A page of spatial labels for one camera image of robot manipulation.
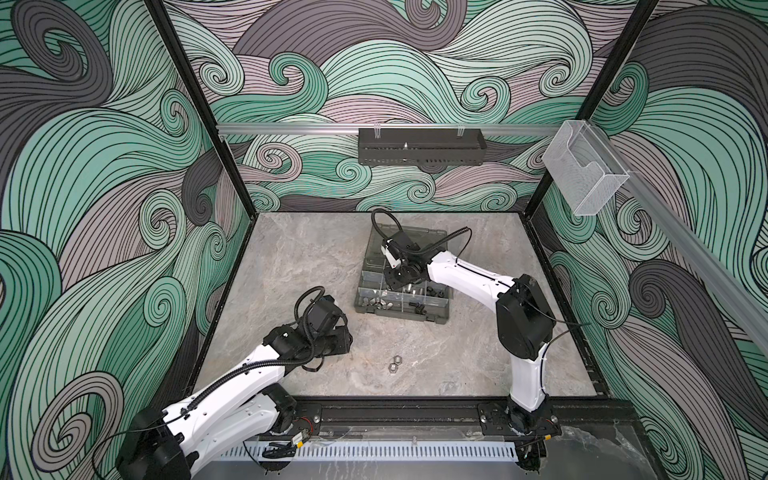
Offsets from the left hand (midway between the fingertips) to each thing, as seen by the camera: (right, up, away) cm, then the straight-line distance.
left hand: (349, 337), depth 79 cm
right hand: (+12, +15, +12) cm, 22 cm away
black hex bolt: (+21, +5, +13) cm, 25 cm away
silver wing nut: (+9, +6, +13) cm, 17 cm away
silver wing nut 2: (+4, +7, +13) cm, 16 cm away
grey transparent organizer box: (+21, +7, +14) cm, 26 cm away
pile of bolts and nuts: (+12, -9, +2) cm, 15 cm away
